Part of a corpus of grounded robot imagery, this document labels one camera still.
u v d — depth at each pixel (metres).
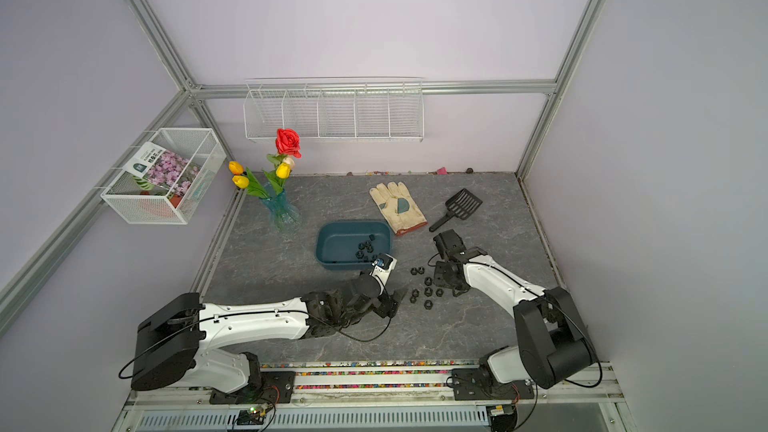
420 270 0.94
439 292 0.89
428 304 0.87
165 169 0.74
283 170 0.82
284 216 1.05
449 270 0.65
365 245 0.99
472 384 0.74
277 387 0.73
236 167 0.81
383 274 0.68
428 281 0.91
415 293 0.89
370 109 0.99
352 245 1.00
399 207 1.09
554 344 0.43
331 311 0.60
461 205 1.12
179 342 0.41
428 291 0.89
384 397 0.73
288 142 0.77
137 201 0.74
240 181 0.78
